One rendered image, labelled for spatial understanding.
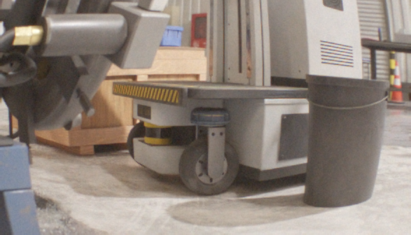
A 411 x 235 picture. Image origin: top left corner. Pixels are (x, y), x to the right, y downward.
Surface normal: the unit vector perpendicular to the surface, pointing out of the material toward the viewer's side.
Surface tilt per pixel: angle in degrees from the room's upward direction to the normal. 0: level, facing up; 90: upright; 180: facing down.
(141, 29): 113
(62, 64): 90
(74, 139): 90
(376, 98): 93
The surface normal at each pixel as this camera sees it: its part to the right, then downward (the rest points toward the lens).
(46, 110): -0.62, 0.04
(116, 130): 0.78, 0.05
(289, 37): -0.89, 0.01
